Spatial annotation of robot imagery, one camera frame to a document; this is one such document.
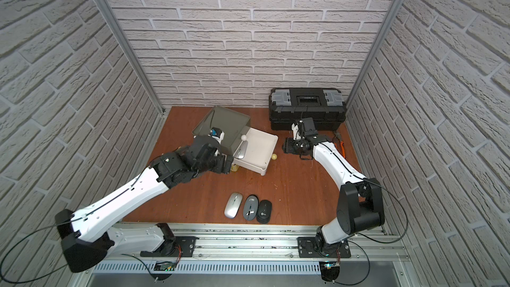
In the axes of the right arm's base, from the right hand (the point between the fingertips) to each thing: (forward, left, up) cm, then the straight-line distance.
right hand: (291, 146), depth 88 cm
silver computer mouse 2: (-21, +28, -12) cm, 37 cm away
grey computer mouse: (-23, +20, -10) cm, 32 cm away
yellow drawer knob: (-3, +8, -3) cm, 9 cm away
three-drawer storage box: (+2, +18, -4) cm, 19 cm away
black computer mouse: (-24, +14, -12) cm, 30 cm away
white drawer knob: (+3, +21, +5) cm, 22 cm away
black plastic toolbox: (+23, -1, +4) cm, 23 cm away
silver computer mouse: (+1, +23, -2) cm, 23 cm away
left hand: (-9, +27, +12) cm, 31 cm away
